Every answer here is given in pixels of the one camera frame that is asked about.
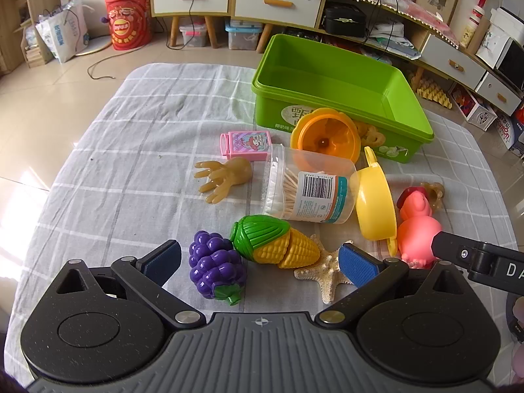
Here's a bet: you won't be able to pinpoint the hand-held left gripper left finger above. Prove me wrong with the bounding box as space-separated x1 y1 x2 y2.
55 240 207 330

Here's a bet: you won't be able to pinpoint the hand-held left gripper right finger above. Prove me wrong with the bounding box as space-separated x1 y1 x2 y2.
313 242 469 330

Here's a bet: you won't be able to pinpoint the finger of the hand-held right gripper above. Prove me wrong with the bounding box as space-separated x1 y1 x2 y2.
431 231 484 271

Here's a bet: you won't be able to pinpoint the cream starfish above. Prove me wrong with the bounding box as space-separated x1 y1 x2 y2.
293 233 355 306

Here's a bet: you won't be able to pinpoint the purple toy grapes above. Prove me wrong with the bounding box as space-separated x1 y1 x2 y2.
188 230 248 307

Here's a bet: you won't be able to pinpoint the amber translucent flower toy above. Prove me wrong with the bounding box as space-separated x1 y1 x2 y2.
423 181 446 205

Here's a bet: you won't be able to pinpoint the yellow toy pot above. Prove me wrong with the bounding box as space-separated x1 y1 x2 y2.
349 146 399 256

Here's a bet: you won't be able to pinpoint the small red fish toy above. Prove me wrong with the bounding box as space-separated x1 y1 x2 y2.
396 185 427 209

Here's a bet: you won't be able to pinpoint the yellow green toy corn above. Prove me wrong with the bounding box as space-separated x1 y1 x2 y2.
228 215 322 270

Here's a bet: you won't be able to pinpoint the clear cotton swab jar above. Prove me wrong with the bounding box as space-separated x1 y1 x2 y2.
261 144 360 226

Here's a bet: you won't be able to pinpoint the beige rubber hand toy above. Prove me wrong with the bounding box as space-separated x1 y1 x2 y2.
194 158 252 205

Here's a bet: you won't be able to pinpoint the orange flower-shaped cup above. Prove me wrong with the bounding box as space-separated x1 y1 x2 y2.
290 107 365 164

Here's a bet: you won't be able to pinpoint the pink toy card box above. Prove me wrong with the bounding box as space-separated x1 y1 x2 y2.
220 130 272 163

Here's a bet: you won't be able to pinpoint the green plastic box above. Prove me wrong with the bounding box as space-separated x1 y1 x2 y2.
251 34 435 164

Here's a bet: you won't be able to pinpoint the grey checked tablecloth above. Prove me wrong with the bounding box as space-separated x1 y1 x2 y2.
0 63 522 377

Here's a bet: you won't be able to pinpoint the red white toy box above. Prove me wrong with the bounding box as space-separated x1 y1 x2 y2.
450 86 498 132

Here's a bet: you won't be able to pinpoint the small white drawer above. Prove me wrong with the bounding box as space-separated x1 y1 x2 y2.
475 71 522 117

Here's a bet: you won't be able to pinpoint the black microwave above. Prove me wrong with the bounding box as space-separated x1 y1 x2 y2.
493 37 524 91

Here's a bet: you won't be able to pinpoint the stack of papers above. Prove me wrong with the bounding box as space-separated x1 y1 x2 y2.
364 18 422 60

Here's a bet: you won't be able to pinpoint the tall printed drink cup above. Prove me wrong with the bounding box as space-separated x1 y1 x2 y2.
460 6 484 47

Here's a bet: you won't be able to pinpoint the round white floor base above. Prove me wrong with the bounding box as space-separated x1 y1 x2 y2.
76 35 113 56

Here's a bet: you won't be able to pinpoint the clear storage box red lid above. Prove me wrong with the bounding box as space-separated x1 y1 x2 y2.
179 23 208 48

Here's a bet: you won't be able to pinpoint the red printed bucket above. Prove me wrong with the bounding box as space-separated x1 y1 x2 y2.
103 0 153 52

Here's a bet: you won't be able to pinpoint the clear storage box blue lid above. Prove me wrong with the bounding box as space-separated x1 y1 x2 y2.
224 19 263 52

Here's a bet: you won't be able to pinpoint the black case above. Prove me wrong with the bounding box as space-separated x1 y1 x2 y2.
319 2 367 38

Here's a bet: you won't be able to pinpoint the white paper shopping bag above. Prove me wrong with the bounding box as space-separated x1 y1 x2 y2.
35 0 90 64

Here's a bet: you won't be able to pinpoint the wide white drawer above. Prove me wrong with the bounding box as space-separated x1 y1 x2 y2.
234 0 324 29

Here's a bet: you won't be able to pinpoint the wooden bookshelf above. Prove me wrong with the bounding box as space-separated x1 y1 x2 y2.
0 0 52 76

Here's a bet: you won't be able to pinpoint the white drawer orange handle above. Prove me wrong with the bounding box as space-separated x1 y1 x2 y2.
420 33 488 91

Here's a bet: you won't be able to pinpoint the black floor cable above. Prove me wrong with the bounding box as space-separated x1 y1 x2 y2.
87 49 117 80

